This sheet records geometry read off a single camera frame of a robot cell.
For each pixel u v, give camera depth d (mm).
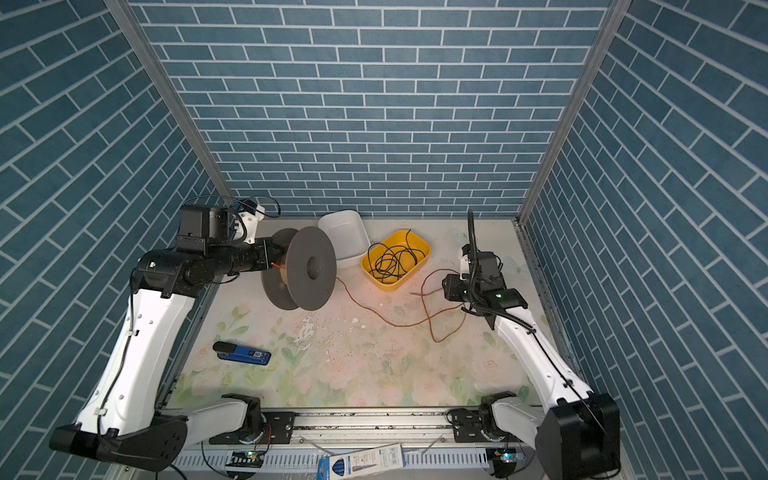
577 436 386
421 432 755
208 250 476
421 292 990
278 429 743
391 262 1050
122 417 362
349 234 1148
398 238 1114
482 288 611
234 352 823
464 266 737
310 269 680
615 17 721
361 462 680
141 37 738
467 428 736
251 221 599
